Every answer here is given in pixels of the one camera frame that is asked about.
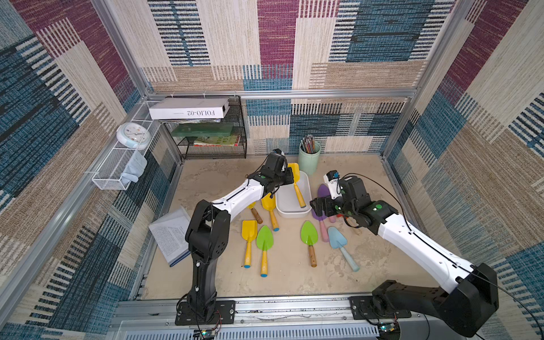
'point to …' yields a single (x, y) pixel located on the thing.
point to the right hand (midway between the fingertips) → (320, 197)
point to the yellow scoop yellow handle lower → (249, 231)
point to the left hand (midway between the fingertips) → (292, 173)
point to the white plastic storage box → (287, 201)
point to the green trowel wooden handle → (309, 235)
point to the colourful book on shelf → (217, 141)
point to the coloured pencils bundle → (308, 144)
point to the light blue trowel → (338, 241)
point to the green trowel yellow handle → (265, 241)
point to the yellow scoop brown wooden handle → (251, 206)
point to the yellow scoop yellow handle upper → (269, 203)
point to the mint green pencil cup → (308, 156)
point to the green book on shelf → (202, 129)
